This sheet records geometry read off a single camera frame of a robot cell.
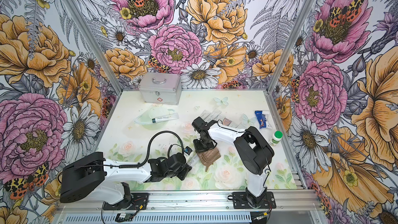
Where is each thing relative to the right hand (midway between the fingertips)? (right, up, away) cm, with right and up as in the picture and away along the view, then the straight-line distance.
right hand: (200, 155), depth 87 cm
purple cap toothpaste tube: (+10, +22, +21) cm, 32 cm away
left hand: (-7, -7, -3) cm, 10 cm away
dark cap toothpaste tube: (+3, +21, +21) cm, 30 cm away
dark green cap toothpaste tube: (-23, +19, +17) cm, 35 cm away
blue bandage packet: (+40, +19, +14) cm, 46 cm away
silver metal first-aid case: (-26, +39, +17) cm, 50 cm away
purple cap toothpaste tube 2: (-4, -2, -3) cm, 5 cm away
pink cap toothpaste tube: (+14, +19, +18) cm, 30 cm away
